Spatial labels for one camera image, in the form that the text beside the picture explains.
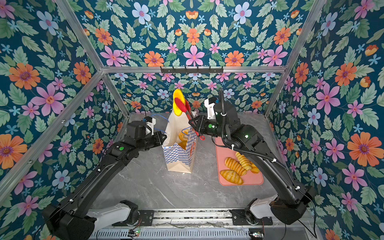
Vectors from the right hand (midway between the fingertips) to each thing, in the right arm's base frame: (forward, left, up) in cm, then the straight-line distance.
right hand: (191, 120), depth 60 cm
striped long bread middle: (-1, -29, -36) cm, 46 cm away
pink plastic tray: (+9, -18, -41) cm, 46 cm away
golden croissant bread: (-8, -21, -38) cm, 45 cm away
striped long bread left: (-2, -24, -39) cm, 45 cm away
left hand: (+4, +12, -13) cm, 18 cm away
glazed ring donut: (+19, +9, -37) cm, 43 cm away
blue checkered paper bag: (-2, +10, -31) cm, 32 cm away
